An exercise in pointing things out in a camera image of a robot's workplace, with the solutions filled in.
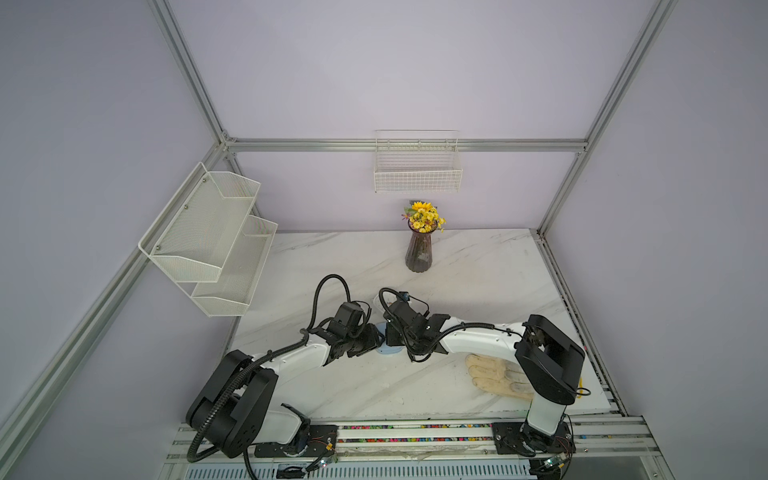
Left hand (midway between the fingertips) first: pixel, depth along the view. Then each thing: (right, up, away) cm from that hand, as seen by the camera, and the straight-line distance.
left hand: (380, 343), depth 88 cm
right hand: (+4, +2, +1) cm, 4 cm away
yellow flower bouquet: (+13, +38, +3) cm, 41 cm away
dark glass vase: (+13, +27, +13) cm, 33 cm away
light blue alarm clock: (+1, +1, -9) cm, 9 cm away
